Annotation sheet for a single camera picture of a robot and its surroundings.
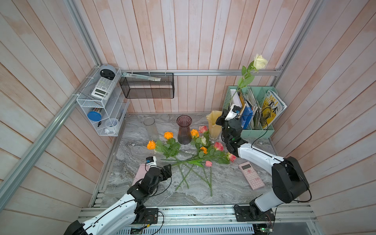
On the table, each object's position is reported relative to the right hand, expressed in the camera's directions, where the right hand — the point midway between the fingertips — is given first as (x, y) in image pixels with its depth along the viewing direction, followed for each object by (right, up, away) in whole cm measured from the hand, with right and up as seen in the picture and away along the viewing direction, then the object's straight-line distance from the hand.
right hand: (222, 108), depth 83 cm
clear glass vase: (-43, -9, +6) cm, 45 cm away
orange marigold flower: (-9, -26, +10) cm, 29 cm away
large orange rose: (-32, -26, +13) cm, 44 cm away
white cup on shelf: (-66, -9, +3) cm, 67 cm away
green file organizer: (+23, +2, +8) cm, 25 cm away
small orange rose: (-34, -17, +18) cm, 42 cm away
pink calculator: (+18, -39, +3) cm, 43 cm away
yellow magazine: (+38, +3, +14) cm, 40 cm away
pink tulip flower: (-7, -34, +8) cm, 35 cm away
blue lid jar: (-71, -5, -6) cm, 71 cm away
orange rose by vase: (-15, -15, +21) cm, 30 cm away
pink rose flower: (0, -23, +10) cm, 25 cm away
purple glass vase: (-22, -16, +18) cm, 33 cm away
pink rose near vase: (-9, -12, +21) cm, 26 cm away
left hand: (-33, -35, +2) cm, 49 cm away
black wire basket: (-58, +18, +24) cm, 65 cm away
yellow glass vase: (-3, -12, +9) cm, 15 cm away
